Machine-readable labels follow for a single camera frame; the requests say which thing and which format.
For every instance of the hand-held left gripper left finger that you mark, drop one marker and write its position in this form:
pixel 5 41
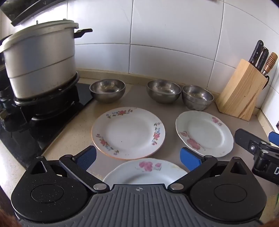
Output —
pixel 87 156

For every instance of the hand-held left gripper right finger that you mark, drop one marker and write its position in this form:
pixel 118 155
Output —
pixel 190 157

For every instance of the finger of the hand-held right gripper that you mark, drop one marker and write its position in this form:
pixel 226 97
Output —
pixel 245 139
pixel 274 138

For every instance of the white plate two pink flowers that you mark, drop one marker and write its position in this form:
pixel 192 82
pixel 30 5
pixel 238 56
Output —
pixel 207 133

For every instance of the large plate with orange rim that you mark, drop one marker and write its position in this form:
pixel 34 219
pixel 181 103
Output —
pixel 128 133

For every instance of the white scalloped plate pink flower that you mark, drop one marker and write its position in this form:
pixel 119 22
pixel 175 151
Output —
pixel 143 175

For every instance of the wooden knife block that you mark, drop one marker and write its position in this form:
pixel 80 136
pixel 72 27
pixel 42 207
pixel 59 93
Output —
pixel 242 91

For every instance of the small stainless steel bowl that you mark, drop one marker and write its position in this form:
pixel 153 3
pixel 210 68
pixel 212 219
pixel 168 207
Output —
pixel 197 98

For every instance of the black burner pot support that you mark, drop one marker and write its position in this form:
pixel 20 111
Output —
pixel 50 102

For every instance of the black gas stove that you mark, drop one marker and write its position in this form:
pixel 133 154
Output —
pixel 24 135

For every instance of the wide stainless steel bowl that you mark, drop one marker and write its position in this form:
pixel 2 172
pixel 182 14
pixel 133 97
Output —
pixel 106 90

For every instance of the deep stainless steel bowl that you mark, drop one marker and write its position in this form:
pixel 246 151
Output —
pixel 163 91

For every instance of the large aluminium steamer pot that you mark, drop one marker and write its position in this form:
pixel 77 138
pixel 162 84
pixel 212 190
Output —
pixel 39 67

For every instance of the cream pot lid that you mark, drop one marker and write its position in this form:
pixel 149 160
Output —
pixel 37 32

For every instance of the black range hood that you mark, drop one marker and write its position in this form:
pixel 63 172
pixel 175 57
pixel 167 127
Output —
pixel 32 11

